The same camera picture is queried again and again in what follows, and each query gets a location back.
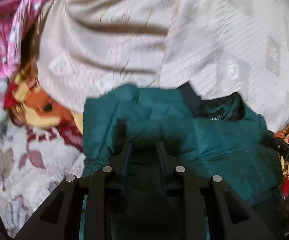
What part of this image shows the green quilted puffer jacket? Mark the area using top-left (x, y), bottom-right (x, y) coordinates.
top-left (83, 83), bottom-right (282, 235)

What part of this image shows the floral print bed sheet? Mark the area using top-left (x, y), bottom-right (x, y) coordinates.
top-left (0, 108), bottom-right (85, 237)

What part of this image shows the orange yellow patterned cloth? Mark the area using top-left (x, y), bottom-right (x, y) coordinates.
top-left (4, 59), bottom-right (83, 133)

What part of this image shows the beige embossed floral blanket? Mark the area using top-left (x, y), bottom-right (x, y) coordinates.
top-left (36, 0), bottom-right (289, 131)

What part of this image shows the pink patterned quilt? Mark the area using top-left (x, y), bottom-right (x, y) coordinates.
top-left (0, 0), bottom-right (47, 107)

